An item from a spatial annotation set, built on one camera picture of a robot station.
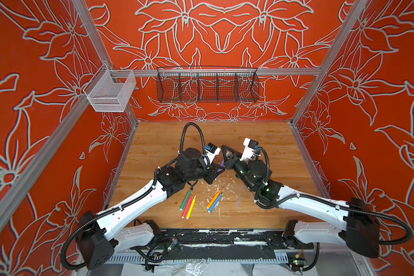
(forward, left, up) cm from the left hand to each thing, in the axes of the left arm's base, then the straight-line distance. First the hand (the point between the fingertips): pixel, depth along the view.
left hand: (222, 164), depth 69 cm
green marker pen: (-7, +16, -24) cm, 30 cm away
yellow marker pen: (-11, +13, -24) cm, 30 cm away
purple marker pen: (-2, 0, +2) cm, 3 cm away
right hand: (+4, +2, +6) cm, 7 cm away
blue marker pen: (-8, +1, -25) cm, 26 cm away
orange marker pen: (-6, +2, -24) cm, 25 cm away
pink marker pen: (-10, +15, -24) cm, 31 cm away
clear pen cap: (-8, -10, -25) cm, 28 cm away
